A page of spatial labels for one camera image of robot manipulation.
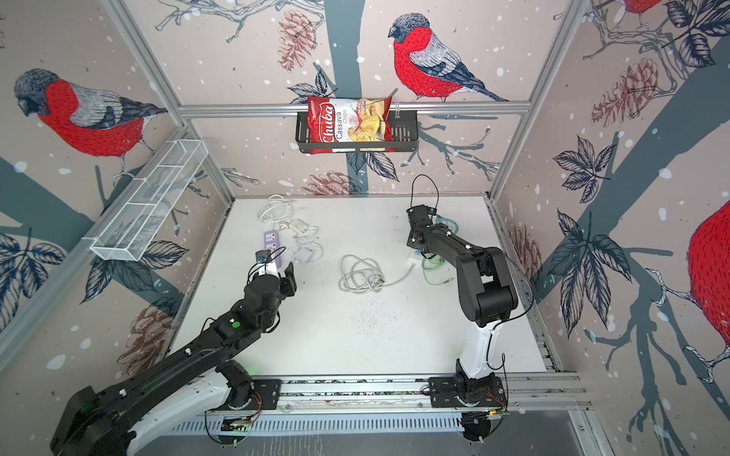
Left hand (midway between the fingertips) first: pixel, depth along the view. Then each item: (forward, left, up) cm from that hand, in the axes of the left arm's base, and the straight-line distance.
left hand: (281, 265), depth 79 cm
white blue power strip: (+6, -24, -16) cm, 29 cm away
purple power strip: (+20, +12, -16) cm, 28 cm away
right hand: (+15, -43, -14) cm, 48 cm away
